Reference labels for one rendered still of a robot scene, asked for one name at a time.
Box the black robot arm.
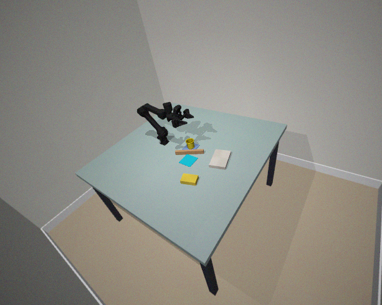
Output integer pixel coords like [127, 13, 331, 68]
[137, 102, 181, 146]

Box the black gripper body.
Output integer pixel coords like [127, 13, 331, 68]
[171, 109, 189, 128]

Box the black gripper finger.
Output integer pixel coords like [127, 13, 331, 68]
[186, 110, 194, 119]
[176, 118, 188, 127]

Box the brown wooden bar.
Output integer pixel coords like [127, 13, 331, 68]
[175, 149, 204, 155]

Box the yellow cup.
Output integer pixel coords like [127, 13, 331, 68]
[186, 138, 194, 149]

